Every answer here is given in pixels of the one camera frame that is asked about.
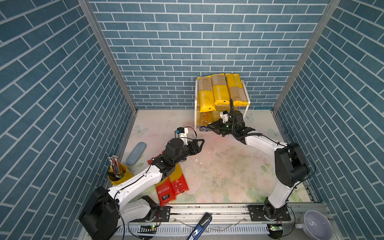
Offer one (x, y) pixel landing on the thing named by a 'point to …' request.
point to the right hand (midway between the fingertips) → (206, 124)
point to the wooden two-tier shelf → (205, 118)
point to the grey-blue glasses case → (135, 154)
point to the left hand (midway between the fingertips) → (202, 142)
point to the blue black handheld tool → (202, 225)
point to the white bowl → (317, 225)
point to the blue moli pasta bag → (204, 128)
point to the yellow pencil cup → (118, 173)
